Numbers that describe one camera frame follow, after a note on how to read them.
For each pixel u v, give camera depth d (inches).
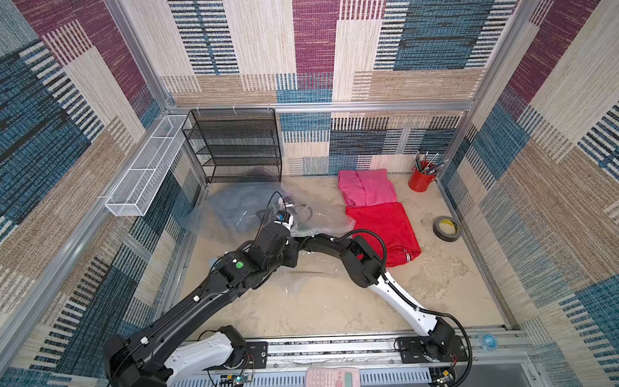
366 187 43.2
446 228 40.2
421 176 42.9
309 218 35.3
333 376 27.1
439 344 25.1
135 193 28.0
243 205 40.9
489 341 29.9
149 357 15.1
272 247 21.4
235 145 43.4
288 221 25.9
